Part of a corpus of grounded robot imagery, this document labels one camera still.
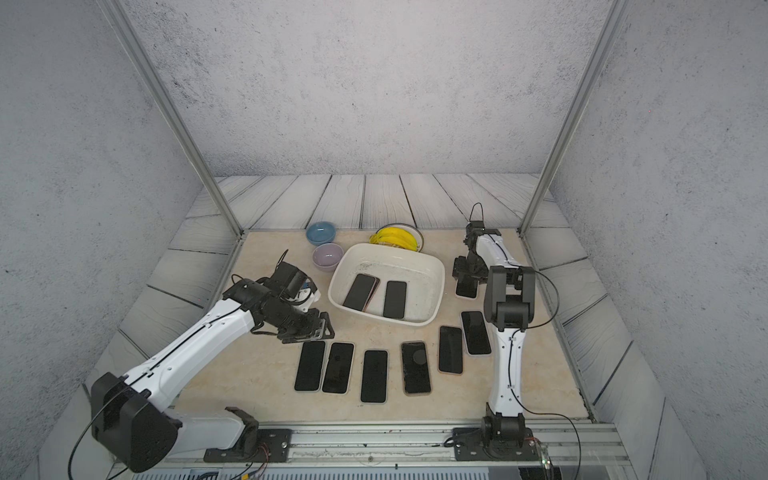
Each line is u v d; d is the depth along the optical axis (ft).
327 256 3.55
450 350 2.86
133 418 1.25
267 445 2.38
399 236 3.73
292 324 2.13
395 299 3.26
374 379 2.72
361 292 3.35
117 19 2.31
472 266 3.17
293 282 2.08
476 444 2.38
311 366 2.79
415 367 2.79
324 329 2.24
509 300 2.04
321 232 3.88
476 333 2.99
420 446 2.44
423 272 3.50
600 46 2.47
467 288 3.31
